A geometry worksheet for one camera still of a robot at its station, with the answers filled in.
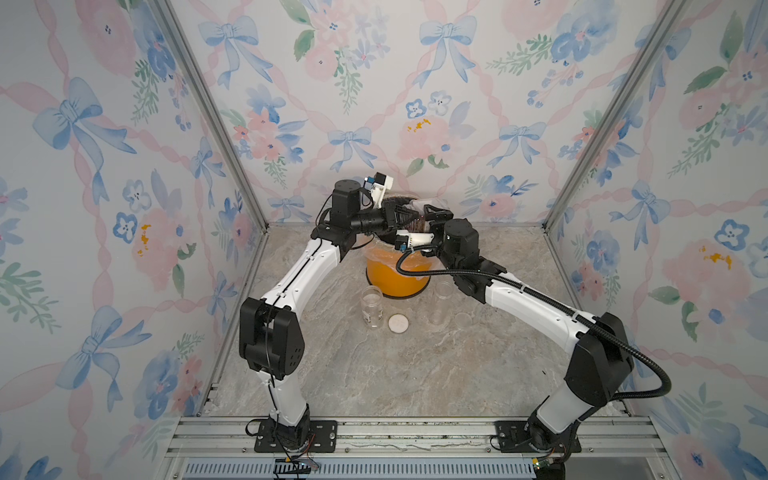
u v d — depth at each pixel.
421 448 0.73
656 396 0.42
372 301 0.87
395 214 0.72
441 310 0.92
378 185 0.72
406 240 0.69
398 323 0.92
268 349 0.48
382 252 0.81
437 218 0.70
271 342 0.47
